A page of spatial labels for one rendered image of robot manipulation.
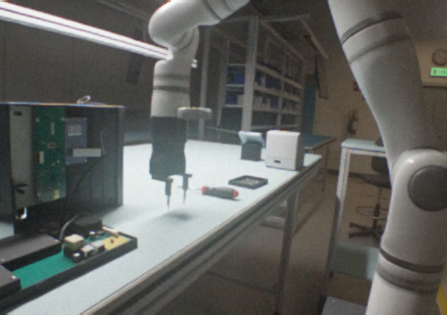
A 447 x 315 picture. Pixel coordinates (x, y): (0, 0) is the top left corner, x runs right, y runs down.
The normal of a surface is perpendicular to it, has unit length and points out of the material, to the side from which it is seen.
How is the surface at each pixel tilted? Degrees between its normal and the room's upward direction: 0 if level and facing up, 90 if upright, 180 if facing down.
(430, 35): 90
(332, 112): 90
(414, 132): 104
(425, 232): 92
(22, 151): 90
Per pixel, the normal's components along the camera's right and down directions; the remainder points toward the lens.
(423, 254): -0.38, 0.09
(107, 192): 0.66, 0.15
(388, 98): -0.36, 0.67
